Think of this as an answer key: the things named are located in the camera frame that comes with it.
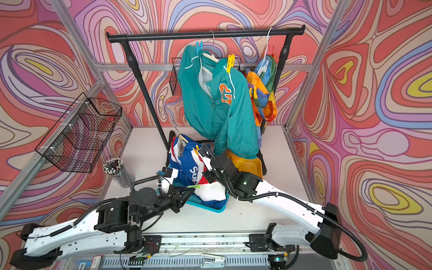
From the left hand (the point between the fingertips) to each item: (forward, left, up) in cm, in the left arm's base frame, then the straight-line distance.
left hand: (196, 192), depth 60 cm
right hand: (+14, -3, -3) cm, 15 cm away
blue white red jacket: (+18, +7, -1) cm, 19 cm away
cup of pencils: (+17, +41, -10) cm, 46 cm away
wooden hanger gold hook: (+25, +8, +2) cm, 26 cm away
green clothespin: (+2, +1, 0) cm, 2 cm away
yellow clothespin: (+17, +1, +3) cm, 18 cm away
